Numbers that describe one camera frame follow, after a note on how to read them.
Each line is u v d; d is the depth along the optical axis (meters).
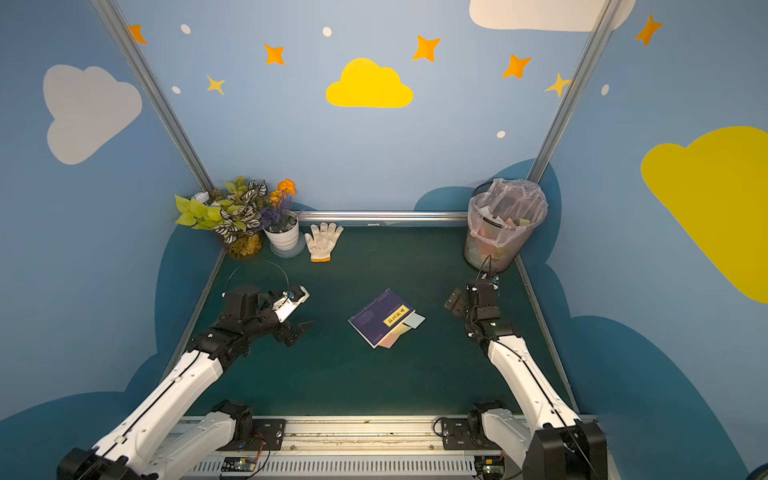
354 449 0.73
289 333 0.71
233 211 0.91
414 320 0.93
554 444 0.40
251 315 0.63
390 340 0.90
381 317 0.96
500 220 1.07
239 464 0.72
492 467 0.72
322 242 1.16
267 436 0.74
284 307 0.68
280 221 0.98
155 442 0.44
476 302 0.65
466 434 0.74
